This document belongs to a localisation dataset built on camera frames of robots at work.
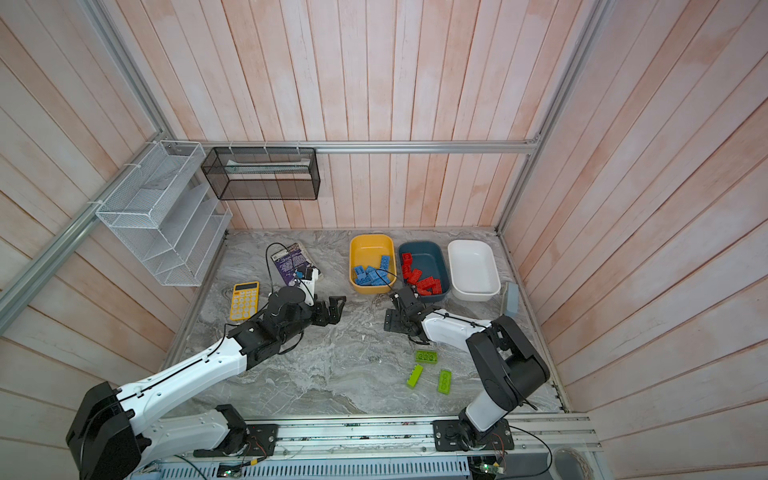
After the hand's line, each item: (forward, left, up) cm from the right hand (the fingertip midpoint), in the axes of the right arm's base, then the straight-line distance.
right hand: (398, 320), depth 95 cm
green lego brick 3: (-19, -13, -1) cm, 23 cm away
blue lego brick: (+22, +5, +2) cm, 23 cm away
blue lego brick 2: (+15, +9, +4) cm, 18 cm away
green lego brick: (-12, -8, +1) cm, 14 cm away
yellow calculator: (+5, +52, +2) cm, 52 cm away
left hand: (-4, +19, +17) cm, 26 cm away
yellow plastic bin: (+25, +10, 0) cm, 26 cm away
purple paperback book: (+22, +39, +4) cm, 45 cm away
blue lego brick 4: (+13, +7, +3) cm, 16 cm away
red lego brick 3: (+13, -11, +2) cm, 17 cm away
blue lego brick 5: (+14, +12, +3) cm, 18 cm away
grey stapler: (+7, -37, +3) cm, 37 cm away
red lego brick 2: (+17, -6, +1) cm, 18 cm away
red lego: (+23, -3, +3) cm, 24 cm away
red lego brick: (+17, -3, +3) cm, 17 cm away
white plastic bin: (+19, -27, +1) cm, 33 cm away
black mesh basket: (+44, +49, +25) cm, 70 cm away
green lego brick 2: (-18, -4, +2) cm, 19 cm away
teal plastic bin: (+23, -9, -1) cm, 25 cm away
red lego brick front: (+9, -9, +3) cm, 13 cm away
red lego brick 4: (+12, -13, +1) cm, 18 cm away
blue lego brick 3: (+17, +13, +3) cm, 22 cm away
